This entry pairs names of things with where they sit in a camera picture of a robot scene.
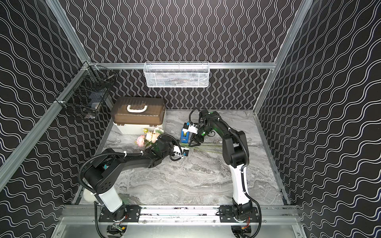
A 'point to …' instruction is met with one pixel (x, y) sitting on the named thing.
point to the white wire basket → (176, 74)
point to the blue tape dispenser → (184, 136)
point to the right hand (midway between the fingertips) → (192, 141)
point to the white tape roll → (89, 196)
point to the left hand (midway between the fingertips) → (176, 135)
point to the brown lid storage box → (131, 115)
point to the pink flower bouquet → (144, 140)
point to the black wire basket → (87, 93)
